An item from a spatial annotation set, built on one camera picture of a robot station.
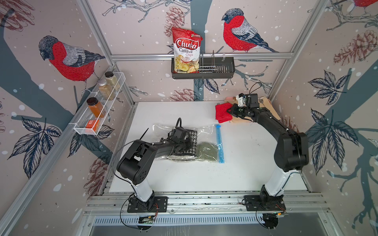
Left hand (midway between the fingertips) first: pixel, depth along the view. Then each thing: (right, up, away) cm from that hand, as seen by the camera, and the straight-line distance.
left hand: (195, 142), depth 94 cm
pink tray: (+29, +32, +28) cm, 52 cm away
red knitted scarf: (+17, +18, -2) cm, 25 cm away
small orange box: (-48, +14, -28) cm, 57 cm away
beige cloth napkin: (+57, +28, +24) cm, 69 cm away
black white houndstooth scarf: (-2, +5, +2) cm, 6 cm away
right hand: (+20, +22, -1) cm, 30 cm away
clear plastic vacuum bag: (+8, +1, 0) cm, 8 cm away
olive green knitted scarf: (+7, -4, -6) cm, 11 cm away
